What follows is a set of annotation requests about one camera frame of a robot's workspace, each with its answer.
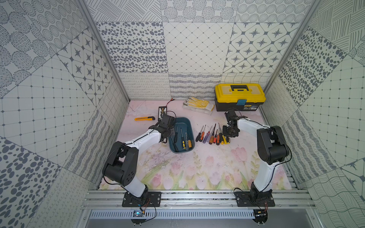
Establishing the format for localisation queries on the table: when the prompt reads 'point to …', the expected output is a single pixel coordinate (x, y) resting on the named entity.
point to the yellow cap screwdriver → (224, 142)
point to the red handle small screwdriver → (215, 137)
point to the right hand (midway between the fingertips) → (227, 135)
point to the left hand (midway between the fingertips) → (169, 127)
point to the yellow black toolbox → (239, 97)
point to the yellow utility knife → (149, 118)
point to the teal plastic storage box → (183, 139)
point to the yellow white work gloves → (198, 105)
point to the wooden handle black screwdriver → (211, 137)
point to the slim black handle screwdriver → (176, 139)
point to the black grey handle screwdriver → (198, 137)
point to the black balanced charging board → (162, 110)
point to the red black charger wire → (172, 99)
